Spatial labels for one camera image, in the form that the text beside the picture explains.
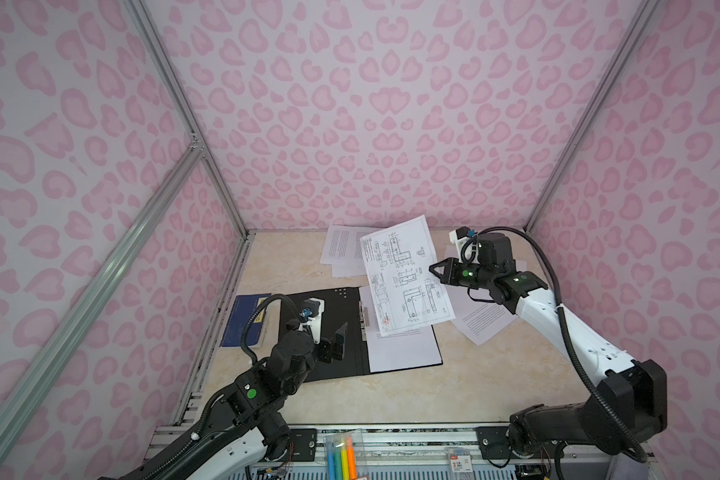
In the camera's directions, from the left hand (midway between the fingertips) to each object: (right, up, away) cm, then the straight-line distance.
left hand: (332, 318), depth 72 cm
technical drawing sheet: (+19, +5, +8) cm, 21 cm away
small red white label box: (+30, -33, -3) cm, 45 cm away
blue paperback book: (-33, -2, +25) cm, 41 cm away
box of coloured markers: (+3, -32, -2) cm, 32 cm away
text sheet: (-2, +19, +45) cm, 49 cm away
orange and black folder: (0, -2, +27) cm, 27 cm away
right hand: (+25, +12, +6) cm, 29 cm away
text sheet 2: (+44, -5, +23) cm, 50 cm away
